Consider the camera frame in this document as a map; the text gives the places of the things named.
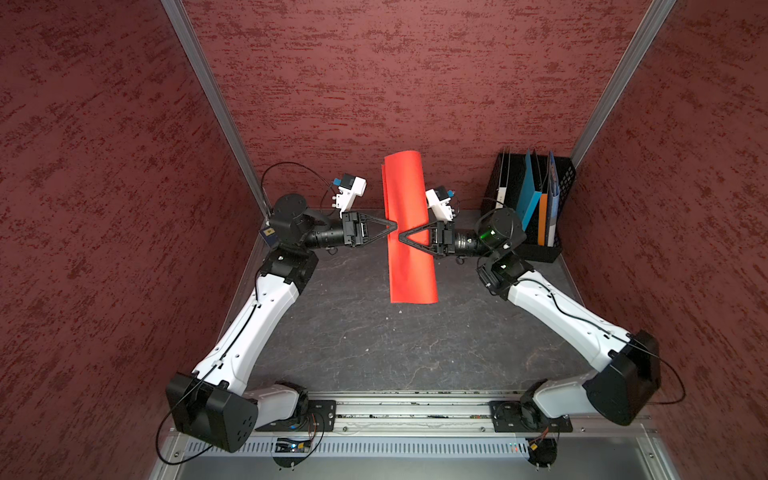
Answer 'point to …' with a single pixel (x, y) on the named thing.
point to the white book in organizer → (503, 177)
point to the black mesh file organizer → (514, 167)
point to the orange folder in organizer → (543, 209)
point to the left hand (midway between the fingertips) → (392, 235)
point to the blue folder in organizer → (553, 202)
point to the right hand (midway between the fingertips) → (397, 250)
